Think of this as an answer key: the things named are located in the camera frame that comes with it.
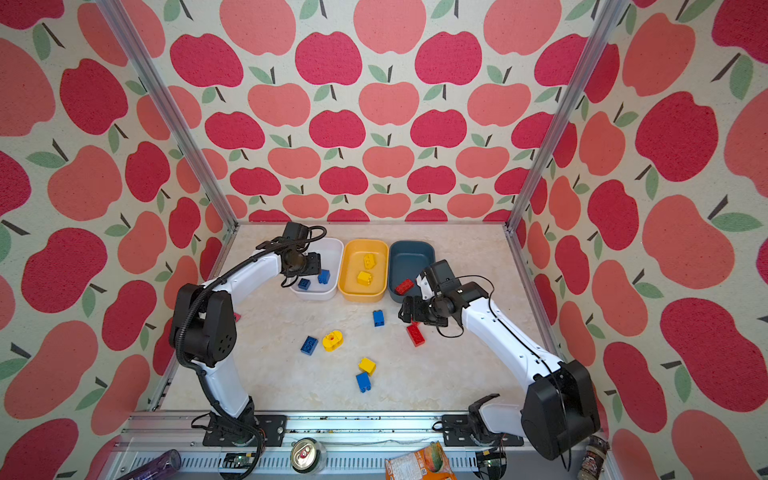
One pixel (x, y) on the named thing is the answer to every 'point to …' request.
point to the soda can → (307, 455)
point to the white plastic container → (328, 284)
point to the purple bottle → (158, 469)
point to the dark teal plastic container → (408, 260)
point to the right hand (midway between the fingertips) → (417, 314)
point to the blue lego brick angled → (309, 345)
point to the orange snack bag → (430, 463)
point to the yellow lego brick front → (367, 366)
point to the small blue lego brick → (304, 284)
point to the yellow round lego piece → (333, 341)
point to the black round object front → (491, 464)
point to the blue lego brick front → (363, 381)
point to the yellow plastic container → (363, 270)
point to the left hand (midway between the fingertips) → (317, 268)
